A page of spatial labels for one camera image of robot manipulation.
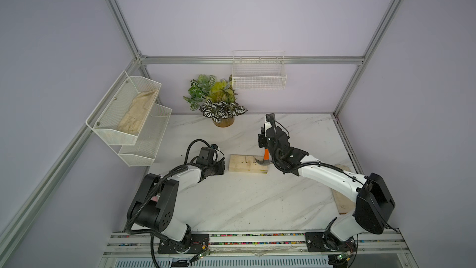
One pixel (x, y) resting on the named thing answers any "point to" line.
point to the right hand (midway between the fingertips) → (266, 129)
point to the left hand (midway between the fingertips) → (222, 168)
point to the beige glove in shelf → (131, 121)
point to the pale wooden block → (246, 163)
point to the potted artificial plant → (215, 99)
